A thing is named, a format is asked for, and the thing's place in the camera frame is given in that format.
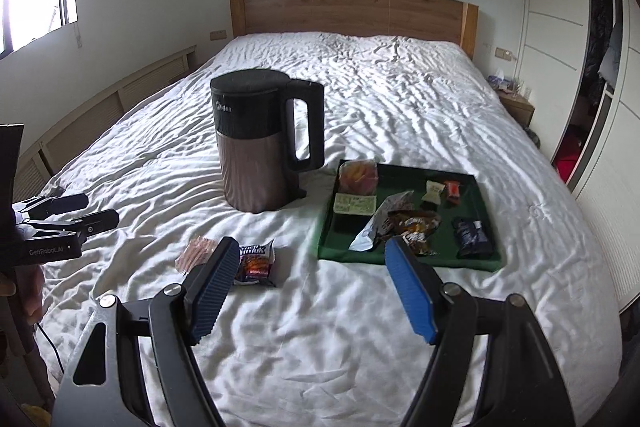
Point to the green tray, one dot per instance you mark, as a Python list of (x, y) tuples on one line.
[(440, 215)]

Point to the dark blue snack packet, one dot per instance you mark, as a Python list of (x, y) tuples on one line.
[(471, 239)]

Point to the brown chocolate snack bag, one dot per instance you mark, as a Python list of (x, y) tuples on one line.
[(415, 227)]

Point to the red small candy packet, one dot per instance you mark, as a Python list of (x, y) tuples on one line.
[(453, 192)]

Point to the white bed duvet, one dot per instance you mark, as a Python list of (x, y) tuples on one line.
[(320, 337)]

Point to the grey white snack bar pack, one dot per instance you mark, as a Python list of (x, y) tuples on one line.
[(380, 223)]

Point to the white blue wafer packet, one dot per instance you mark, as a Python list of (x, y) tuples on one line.
[(256, 262)]

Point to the copper black electric kettle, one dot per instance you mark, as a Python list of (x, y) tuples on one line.
[(255, 131)]

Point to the pink striped snack packet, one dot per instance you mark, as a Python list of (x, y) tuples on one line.
[(197, 252)]

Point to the person's left hand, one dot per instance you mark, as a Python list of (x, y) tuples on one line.
[(29, 286)]

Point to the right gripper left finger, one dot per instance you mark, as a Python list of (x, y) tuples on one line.
[(207, 285)]

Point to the white wardrobe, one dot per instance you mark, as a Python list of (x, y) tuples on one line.
[(579, 63)]

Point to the wooden nightstand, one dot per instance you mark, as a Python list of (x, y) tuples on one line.
[(518, 107)]

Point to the wooden headboard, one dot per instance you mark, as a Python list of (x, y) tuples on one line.
[(430, 20)]

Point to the beige small candy packet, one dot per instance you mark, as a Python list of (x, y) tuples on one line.
[(433, 192)]

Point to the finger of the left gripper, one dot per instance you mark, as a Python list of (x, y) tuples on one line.
[(43, 207), (97, 222)]

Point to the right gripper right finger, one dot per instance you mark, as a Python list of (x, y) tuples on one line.
[(414, 288)]

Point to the clear bag dried fruit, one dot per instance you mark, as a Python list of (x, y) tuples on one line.
[(357, 182)]

